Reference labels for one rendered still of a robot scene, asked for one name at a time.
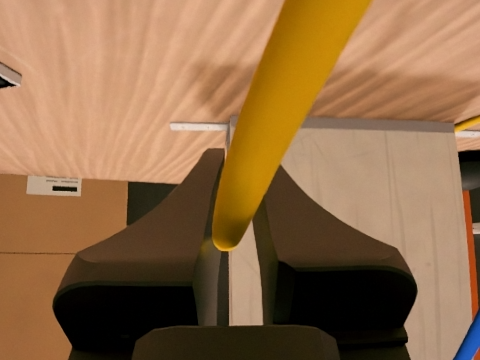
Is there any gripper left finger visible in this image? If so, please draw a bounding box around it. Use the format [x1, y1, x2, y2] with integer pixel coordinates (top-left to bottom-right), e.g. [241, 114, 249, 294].
[52, 148, 225, 360]

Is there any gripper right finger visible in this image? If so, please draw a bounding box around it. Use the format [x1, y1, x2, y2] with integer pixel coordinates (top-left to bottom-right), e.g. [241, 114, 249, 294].
[252, 165, 418, 360]

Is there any light wood board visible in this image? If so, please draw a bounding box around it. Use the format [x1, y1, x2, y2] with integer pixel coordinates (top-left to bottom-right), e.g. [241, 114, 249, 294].
[229, 129, 472, 360]

